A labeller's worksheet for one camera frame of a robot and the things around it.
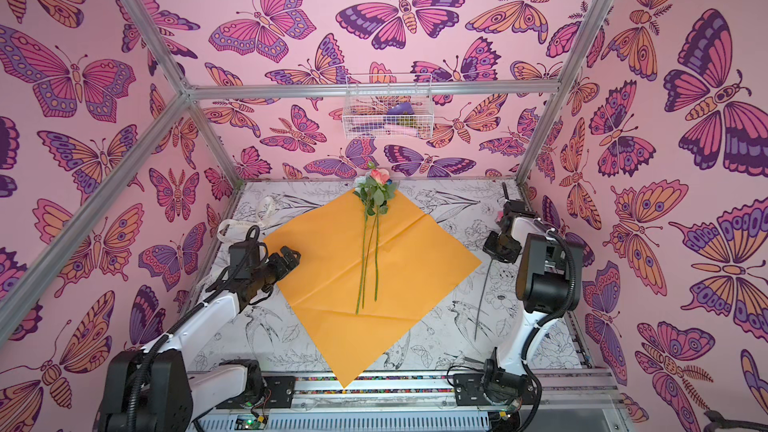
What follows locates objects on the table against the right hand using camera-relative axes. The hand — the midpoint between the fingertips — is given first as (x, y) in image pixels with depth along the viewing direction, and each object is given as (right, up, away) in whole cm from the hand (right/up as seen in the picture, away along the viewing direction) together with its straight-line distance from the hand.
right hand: (495, 251), depth 98 cm
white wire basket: (-35, +47, -3) cm, 59 cm away
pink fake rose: (-39, +26, +11) cm, 48 cm away
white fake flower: (-44, +19, +13) cm, 49 cm away
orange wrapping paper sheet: (-25, -5, -1) cm, 26 cm away
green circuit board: (-69, -38, -26) cm, 83 cm away
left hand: (-63, -1, -10) cm, 64 cm away
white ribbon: (-91, +6, +9) cm, 91 cm away
